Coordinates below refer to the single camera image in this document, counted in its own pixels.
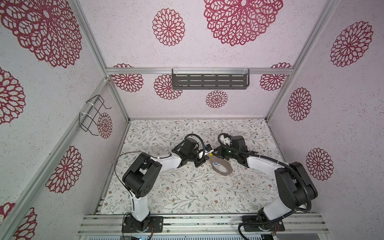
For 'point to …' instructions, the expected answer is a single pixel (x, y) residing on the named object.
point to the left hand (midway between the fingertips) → (206, 159)
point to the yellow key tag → (211, 154)
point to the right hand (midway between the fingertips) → (211, 149)
